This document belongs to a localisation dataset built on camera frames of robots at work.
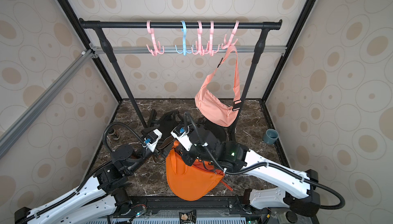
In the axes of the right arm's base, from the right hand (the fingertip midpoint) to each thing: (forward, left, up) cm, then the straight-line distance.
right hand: (182, 144), depth 63 cm
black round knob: (-20, -46, -22) cm, 55 cm away
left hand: (+4, +6, +2) cm, 7 cm away
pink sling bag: (+21, -14, +1) cm, 25 cm away
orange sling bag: (-8, -2, -24) cm, 25 cm away
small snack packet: (-22, -3, -28) cm, 36 cm away
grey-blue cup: (+22, -49, -25) cm, 59 cm away
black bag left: (+30, +16, -23) cm, 41 cm away
